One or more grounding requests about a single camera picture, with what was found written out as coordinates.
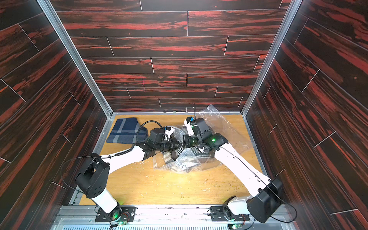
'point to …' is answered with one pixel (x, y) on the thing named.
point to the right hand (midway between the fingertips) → (186, 136)
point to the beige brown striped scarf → (167, 157)
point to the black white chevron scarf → (182, 150)
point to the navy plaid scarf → (127, 131)
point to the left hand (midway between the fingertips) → (183, 145)
